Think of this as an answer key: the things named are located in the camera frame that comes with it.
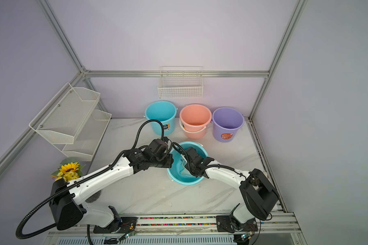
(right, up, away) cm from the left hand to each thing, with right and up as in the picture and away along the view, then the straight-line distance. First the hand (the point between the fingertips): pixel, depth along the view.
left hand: (172, 163), depth 78 cm
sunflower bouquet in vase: (-46, -1, -9) cm, 47 cm away
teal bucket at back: (-9, +31, +25) cm, 40 cm away
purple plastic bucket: (+34, +23, +24) cm, 48 cm away
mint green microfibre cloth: (+6, -6, +7) cm, 11 cm away
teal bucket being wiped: (+3, -8, +11) cm, 14 cm away
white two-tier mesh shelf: (-60, +22, +11) cm, 65 cm away
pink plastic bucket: (+12, +24, +19) cm, 33 cm away
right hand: (+12, -1, +12) cm, 17 cm away
